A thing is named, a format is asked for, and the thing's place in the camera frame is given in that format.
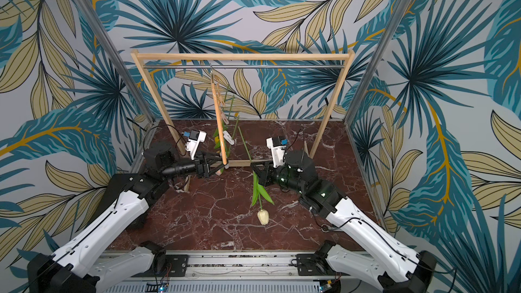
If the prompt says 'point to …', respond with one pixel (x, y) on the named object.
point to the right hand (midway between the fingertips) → (250, 165)
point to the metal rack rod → (244, 66)
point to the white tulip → (262, 216)
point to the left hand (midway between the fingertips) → (224, 163)
